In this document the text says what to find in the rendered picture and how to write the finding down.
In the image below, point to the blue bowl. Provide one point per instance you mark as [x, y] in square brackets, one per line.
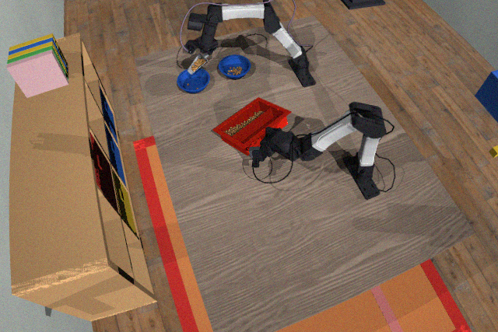
[234, 61]
[199, 79]

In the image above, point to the red divided box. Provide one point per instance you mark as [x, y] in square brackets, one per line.
[251, 135]

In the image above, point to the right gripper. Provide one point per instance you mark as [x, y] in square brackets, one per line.
[209, 42]

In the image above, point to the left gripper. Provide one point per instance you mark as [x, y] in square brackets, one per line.
[269, 139]

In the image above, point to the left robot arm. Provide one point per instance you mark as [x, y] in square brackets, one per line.
[311, 146]

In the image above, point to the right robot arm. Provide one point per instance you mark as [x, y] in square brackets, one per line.
[228, 11]

